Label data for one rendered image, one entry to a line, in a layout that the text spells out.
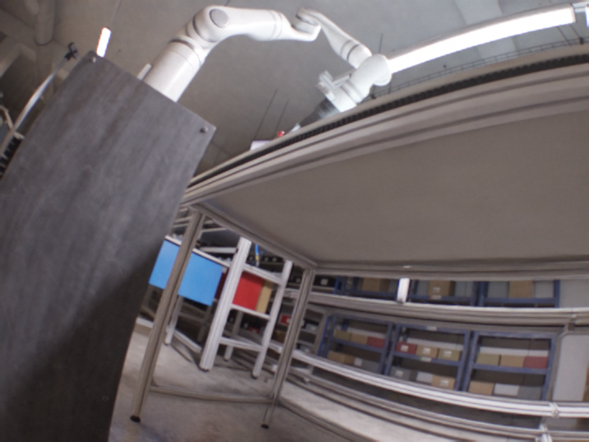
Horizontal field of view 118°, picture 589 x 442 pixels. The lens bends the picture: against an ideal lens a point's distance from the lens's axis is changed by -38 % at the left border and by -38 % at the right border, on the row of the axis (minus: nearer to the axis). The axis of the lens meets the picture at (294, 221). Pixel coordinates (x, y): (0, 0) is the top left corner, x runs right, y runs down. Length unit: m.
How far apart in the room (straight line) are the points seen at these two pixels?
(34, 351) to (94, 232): 0.17
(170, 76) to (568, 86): 0.62
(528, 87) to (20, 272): 0.67
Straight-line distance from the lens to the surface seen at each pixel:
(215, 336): 2.39
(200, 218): 1.19
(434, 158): 0.61
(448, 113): 0.43
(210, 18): 0.67
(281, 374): 1.55
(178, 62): 0.58
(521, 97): 0.42
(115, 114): 0.42
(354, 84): 0.82
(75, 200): 0.39
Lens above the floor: 0.61
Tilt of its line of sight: 20 degrees up
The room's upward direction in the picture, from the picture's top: 17 degrees clockwise
